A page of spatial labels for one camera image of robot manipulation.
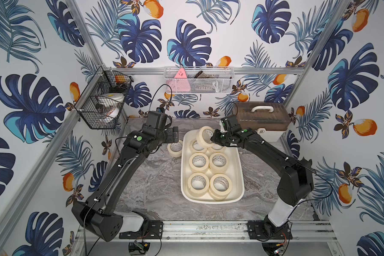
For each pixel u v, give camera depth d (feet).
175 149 3.39
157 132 1.75
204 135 2.68
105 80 3.06
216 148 3.35
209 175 2.89
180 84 2.93
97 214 1.24
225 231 2.47
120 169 1.41
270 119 3.60
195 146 3.38
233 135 2.13
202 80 3.04
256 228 2.45
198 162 3.15
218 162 3.14
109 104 2.67
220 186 2.86
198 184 2.87
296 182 1.51
